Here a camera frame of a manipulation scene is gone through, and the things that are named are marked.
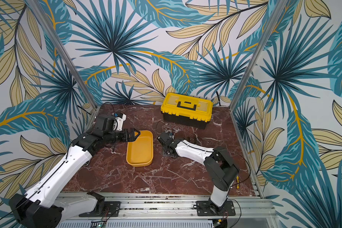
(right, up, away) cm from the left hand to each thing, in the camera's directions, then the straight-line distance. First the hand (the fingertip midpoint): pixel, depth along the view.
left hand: (132, 135), depth 74 cm
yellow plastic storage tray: (0, -13, +19) cm, 23 cm away
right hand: (+18, -12, +16) cm, 27 cm away
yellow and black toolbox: (+30, +15, +23) cm, 41 cm away
